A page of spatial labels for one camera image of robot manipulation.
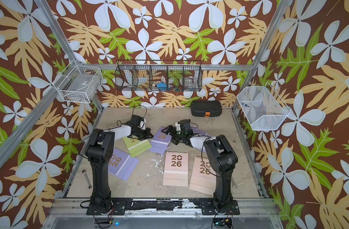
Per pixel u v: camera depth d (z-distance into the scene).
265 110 0.82
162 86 0.93
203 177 0.84
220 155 0.52
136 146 0.96
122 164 0.88
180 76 0.98
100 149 0.57
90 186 0.81
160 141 0.98
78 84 0.89
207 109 1.17
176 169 0.86
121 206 0.74
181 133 0.86
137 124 0.88
